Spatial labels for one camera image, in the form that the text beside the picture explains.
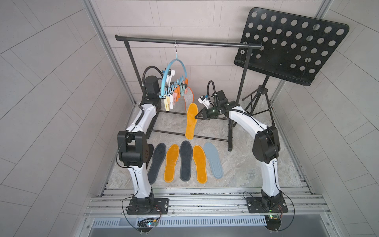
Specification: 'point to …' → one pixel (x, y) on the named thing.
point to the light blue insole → (211, 153)
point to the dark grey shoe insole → (157, 159)
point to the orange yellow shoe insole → (171, 158)
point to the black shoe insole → (151, 150)
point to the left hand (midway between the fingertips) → (186, 86)
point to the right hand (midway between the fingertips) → (196, 116)
